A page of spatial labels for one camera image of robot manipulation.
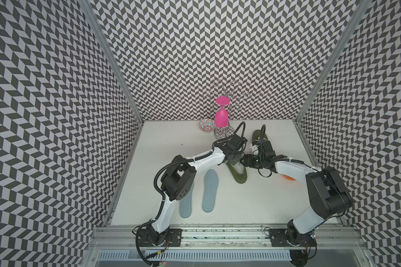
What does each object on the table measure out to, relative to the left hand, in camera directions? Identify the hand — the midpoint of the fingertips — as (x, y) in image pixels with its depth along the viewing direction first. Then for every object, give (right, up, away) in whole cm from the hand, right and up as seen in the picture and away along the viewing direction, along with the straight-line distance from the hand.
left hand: (232, 155), depth 94 cm
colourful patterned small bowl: (-15, +18, +22) cm, 32 cm away
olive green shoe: (+4, -9, -2) cm, 10 cm away
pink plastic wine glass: (-6, +21, -4) cm, 22 cm away
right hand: (+6, -5, -1) cm, 8 cm away
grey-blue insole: (-25, -24, -11) cm, 36 cm away
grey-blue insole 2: (-12, -15, -5) cm, 20 cm away
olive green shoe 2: (+16, +12, +7) cm, 21 cm away
